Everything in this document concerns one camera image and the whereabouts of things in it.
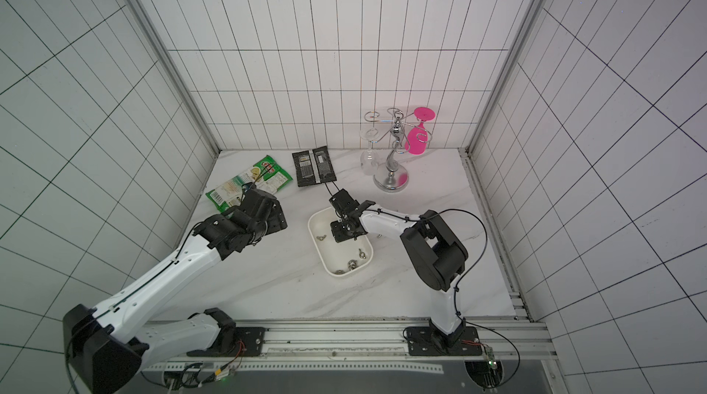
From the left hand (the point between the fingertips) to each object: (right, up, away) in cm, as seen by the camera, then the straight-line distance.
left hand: (269, 223), depth 79 cm
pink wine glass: (+48, +26, +19) cm, 58 cm away
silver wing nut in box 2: (+28, -12, +10) cm, 32 cm away
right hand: (+17, -7, +13) cm, 23 cm away
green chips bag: (-11, +14, +31) cm, 36 cm away
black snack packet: (+8, +17, +32) cm, 38 cm away
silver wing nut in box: (+14, -7, +13) cm, 20 cm away
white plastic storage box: (+21, -12, +6) cm, 25 cm away
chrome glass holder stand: (+41, +13, +31) cm, 53 cm away
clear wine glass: (+31, +19, +17) cm, 40 cm away
